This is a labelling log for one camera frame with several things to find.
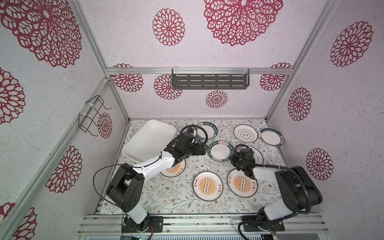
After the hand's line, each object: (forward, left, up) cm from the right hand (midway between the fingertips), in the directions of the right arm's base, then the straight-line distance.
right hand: (228, 153), depth 95 cm
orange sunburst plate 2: (-20, +14, -4) cm, 25 cm away
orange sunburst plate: (-11, +33, -3) cm, 34 cm away
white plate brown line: (+21, -16, -5) cm, 27 cm away
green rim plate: (+3, +4, -3) cm, 6 cm away
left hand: (-3, +18, +9) cm, 20 cm away
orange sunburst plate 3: (-18, -6, -4) cm, 20 cm away
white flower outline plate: (+2, -20, -5) cm, 21 cm away
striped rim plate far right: (+19, -34, -6) cm, 39 cm away
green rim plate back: (+24, +10, -4) cm, 26 cm away
